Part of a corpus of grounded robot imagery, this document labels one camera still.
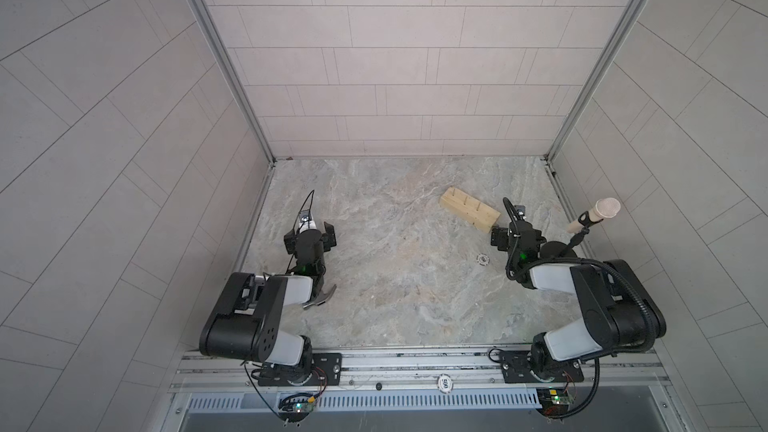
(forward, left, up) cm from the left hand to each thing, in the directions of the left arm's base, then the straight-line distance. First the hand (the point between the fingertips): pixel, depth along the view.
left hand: (315, 221), depth 92 cm
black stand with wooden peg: (-10, -74, +23) cm, 78 cm away
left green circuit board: (-46, -5, -3) cm, 46 cm away
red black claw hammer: (-23, -5, -4) cm, 24 cm away
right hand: (+1, -62, -2) cm, 62 cm away
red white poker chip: (-10, -52, -4) cm, 53 cm away
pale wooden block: (+7, -49, -2) cm, 50 cm away
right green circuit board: (-44, -63, -5) cm, 77 cm away
